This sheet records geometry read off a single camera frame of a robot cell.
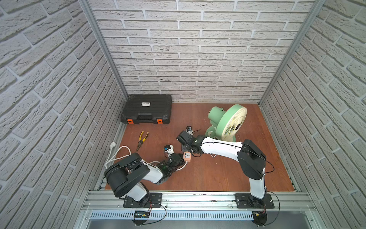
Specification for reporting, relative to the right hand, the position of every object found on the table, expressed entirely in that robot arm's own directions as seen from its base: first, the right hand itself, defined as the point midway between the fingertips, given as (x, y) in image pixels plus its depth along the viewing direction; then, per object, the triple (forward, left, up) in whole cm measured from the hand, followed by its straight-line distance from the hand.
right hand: (187, 144), depth 90 cm
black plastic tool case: (+31, +25, +2) cm, 40 cm away
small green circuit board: (-35, +26, -6) cm, 44 cm away
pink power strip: (-7, 0, -3) cm, 8 cm away
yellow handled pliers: (+6, +32, -3) cm, 32 cm away
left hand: (-3, +3, -4) cm, 6 cm away
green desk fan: (-2, -20, +23) cm, 31 cm away
